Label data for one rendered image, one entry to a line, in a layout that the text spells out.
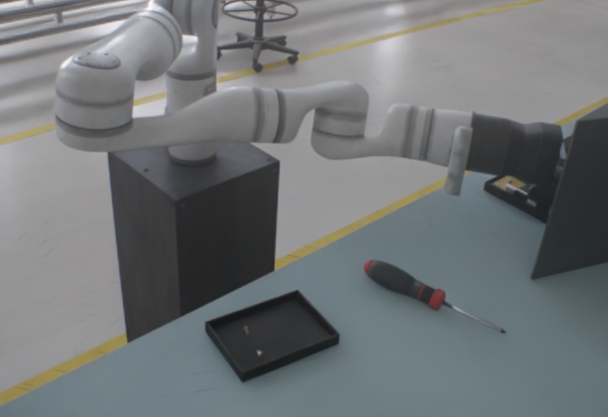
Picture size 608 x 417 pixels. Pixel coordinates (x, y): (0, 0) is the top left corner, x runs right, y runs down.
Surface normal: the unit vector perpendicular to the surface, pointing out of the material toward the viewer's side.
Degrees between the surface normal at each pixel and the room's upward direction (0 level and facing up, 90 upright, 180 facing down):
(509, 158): 90
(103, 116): 92
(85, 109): 89
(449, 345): 0
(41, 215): 0
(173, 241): 90
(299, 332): 0
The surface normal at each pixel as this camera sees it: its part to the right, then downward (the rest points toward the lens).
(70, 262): 0.07, -0.85
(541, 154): -0.23, 0.50
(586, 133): 0.34, 0.51
